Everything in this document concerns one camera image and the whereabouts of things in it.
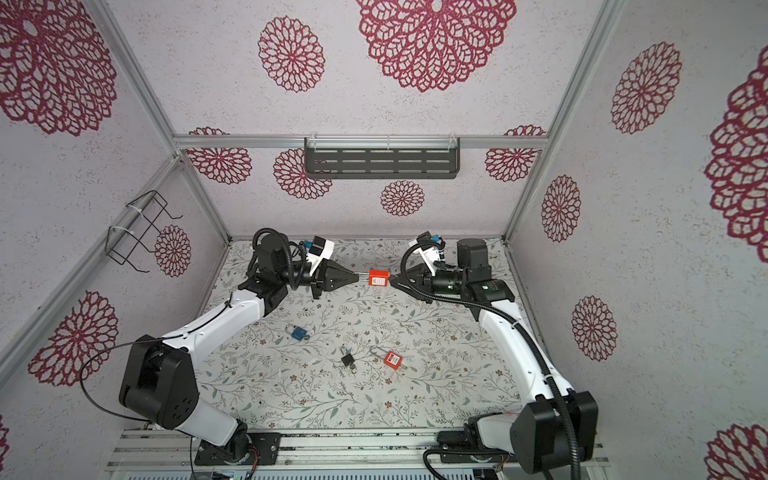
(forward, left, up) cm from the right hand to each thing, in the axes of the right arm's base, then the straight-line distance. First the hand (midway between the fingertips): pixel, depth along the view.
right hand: (395, 278), depth 70 cm
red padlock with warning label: (-8, 0, -29) cm, 30 cm away
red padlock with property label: (-1, +4, +1) cm, 4 cm away
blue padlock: (-1, +30, -28) cm, 41 cm away
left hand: (0, +9, -1) cm, 9 cm away
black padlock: (-8, +14, -30) cm, 34 cm away
